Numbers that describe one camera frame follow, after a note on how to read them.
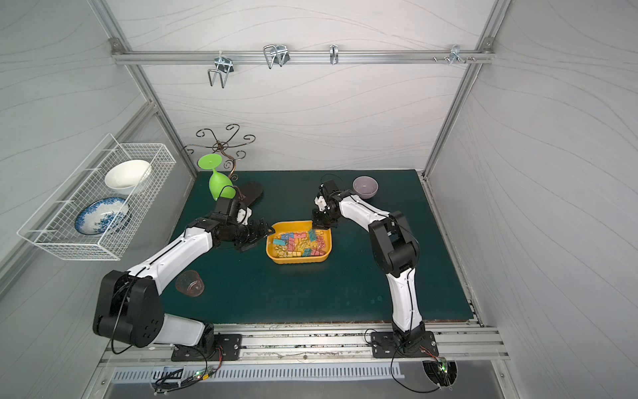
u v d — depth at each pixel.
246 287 0.85
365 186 1.12
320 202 0.93
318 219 0.87
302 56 0.80
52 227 0.57
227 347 0.73
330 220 0.85
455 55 0.76
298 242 0.96
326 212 0.84
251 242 0.77
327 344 0.75
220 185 0.84
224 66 0.78
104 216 0.65
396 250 0.55
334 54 0.72
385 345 0.73
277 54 0.76
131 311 0.42
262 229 0.78
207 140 0.89
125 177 0.75
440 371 0.71
